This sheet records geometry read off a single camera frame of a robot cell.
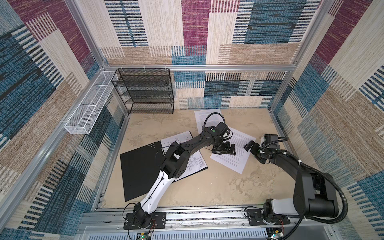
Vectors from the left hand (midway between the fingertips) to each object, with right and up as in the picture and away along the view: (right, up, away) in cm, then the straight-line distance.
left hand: (230, 152), depth 92 cm
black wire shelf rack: (-58, +42, +19) cm, 74 cm away
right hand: (+11, 0, 0) cm, 11 cm away
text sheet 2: (+4, -7, +2) cm, 8 cm away
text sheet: (-11, +19, -4) cm, 22 cm away
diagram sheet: (-31, +7, +14) cm, 35 cm away
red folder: (-55, -10, +2) cm, 56 cm away
